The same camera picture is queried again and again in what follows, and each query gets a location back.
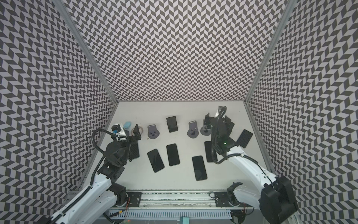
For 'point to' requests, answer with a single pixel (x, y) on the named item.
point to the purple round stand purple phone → (193, 132)
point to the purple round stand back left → (153, 133)
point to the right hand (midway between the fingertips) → (216, 118)
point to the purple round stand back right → (205, 132)
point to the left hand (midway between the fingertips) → (130, 126)
